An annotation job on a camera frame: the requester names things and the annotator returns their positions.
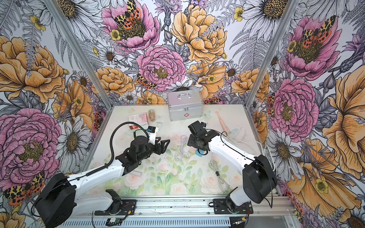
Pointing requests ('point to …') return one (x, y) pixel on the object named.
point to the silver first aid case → (185, 105)
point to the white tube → (137, 173)
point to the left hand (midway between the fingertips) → (164, 142)
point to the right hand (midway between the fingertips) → (194, 146)
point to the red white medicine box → (141, 119)
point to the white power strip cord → (262, 145)
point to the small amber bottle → (151, 114)
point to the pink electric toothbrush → (224, 128)
